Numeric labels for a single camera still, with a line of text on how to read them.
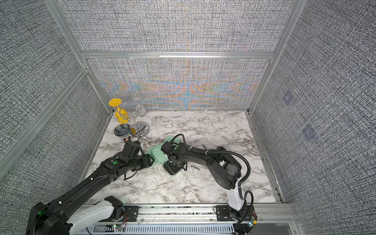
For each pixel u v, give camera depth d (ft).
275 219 2.51
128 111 3.11
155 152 2.95
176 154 2.06
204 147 3.24
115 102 2.95
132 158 2.06
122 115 3.18
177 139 2.70
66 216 1.38
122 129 3.46
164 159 2.92
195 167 2.94
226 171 1.62
